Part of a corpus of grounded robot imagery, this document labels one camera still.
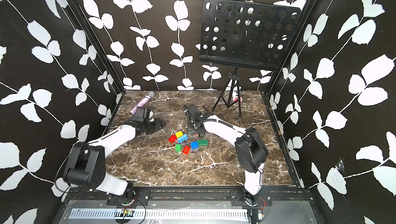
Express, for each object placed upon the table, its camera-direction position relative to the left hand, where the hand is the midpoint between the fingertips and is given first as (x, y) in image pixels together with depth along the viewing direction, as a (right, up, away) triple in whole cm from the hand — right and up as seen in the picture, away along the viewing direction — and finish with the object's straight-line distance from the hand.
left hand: (164, 122), depth 91 cm
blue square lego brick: (+18, -14, +1) cm, 23 cm away
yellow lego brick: (+8, -8, +4) cm, 12 cm away
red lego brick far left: (+4, -10, +2) cm, 12 cm away
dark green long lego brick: (+23, -13, +2) cm, 27 cm away
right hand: (+17, -3, -2) cm, 17 cm away
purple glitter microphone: (-21, +12, +20) cm, 31 cm away
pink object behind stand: (+49, +15, +22) cm, 55 cm away
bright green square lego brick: (+9, -15, -3) cm, 17 cm away
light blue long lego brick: (+11, -10, +2) cm, 15 cm away
